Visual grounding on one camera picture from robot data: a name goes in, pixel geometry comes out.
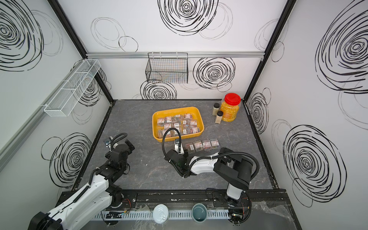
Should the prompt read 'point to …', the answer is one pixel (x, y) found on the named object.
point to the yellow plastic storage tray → (187, 120)
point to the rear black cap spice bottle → (216, 106)
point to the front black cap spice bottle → (219, 115)
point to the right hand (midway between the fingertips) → (176, 153)
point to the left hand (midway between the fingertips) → (122, 144)
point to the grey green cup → (199, 212)
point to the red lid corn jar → (230, 107)
